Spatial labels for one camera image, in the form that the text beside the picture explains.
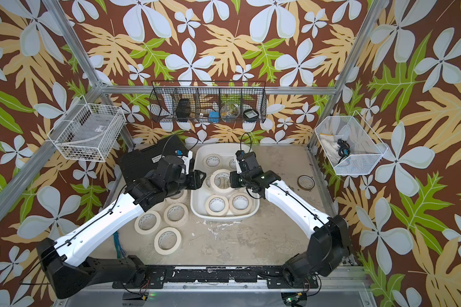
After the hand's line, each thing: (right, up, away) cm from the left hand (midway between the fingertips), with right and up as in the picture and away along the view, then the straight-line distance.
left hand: (202, 172), depth 74 cm
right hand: (+11, -2, +9) cm, 14 cm away
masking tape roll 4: (+16, -17, +21) cm, 31 cm away
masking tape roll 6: (-17, -31, +10) cm, 37 cm away
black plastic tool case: (-40, +4, +28) cm, 49 cm away
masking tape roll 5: (-16, -22, +18) cm, 32 cm away
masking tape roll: (0, +5, +38) cm, 38 cm away
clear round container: (+11, +29, +19) cm, 37 cm away
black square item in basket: (+21, +28, +22) cm, 41 cm away
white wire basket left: (-48, +17, +5) cm, 51 cm away
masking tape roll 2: (+13, +3, +37) cm, 39 cm away
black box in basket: (-14, +31, +25) cm, 42 cm away
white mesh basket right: (+65, +8, +1) cm, 66 cm away
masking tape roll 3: (+4, -17, +20) cm, 27 cm away
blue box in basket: (+3, +27, +20) cm, 33 cm away
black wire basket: (0, +36, +24) cm, 43 cm away
